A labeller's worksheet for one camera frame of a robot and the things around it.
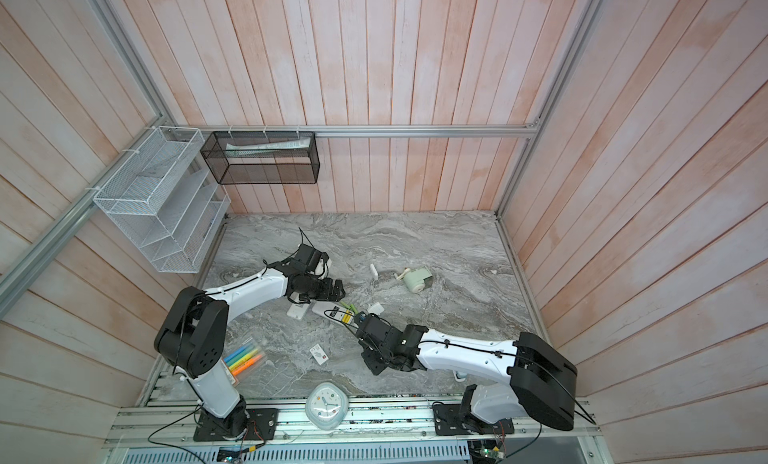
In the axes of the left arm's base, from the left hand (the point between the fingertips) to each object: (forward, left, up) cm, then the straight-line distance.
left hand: (332, 298), depth 92 cm
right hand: (-17, -13, 0) cm, 21 cm away
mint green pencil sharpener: (+7, -27, 0) cm, 28 cm away
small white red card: (-16, +2, -3) cm, 17 cm away
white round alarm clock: (-30, -1, -2) cm, 30 cm away
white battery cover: (-1, -14, -5) cm, 15 cm away
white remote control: (-3, +11, -3) cm, 12 cm away
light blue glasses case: (-23, -37, +1) cm, 43 cm away
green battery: (-2, -7, -3) cm, 8 cm away
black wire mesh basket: (+45, +27, +21) cm, 56 cm away
